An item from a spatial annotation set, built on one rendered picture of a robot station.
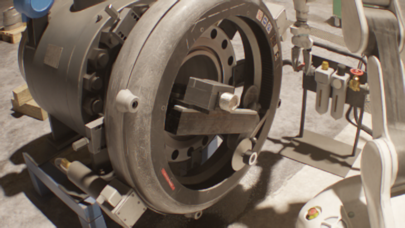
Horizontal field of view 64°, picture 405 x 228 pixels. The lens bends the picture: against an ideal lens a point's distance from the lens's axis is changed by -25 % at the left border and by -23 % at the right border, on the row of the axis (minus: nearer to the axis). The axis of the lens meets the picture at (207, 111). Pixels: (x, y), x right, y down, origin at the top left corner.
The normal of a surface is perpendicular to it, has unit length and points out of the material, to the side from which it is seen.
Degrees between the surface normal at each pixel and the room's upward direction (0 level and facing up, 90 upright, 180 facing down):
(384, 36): 59
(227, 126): 90
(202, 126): 90
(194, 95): 65
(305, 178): 0
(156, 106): 90
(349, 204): 0
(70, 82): 76
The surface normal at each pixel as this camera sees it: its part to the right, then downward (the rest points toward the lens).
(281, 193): -0.02, -0.88
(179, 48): 0.79, 0.28
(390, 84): 0.07, -0.05
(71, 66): -0.57, -0.03
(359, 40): -0.90, 0.29
